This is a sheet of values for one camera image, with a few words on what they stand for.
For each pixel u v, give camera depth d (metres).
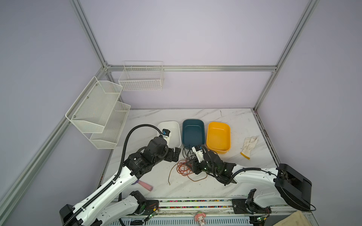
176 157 0.65
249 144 0.98
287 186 0.42
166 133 0.63
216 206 0.75
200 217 0.68
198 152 0.73
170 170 0.78
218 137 1.02
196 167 0.70
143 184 0.81
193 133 1.03
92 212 0.39
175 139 1.04
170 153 0.63
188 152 0.88
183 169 0.85
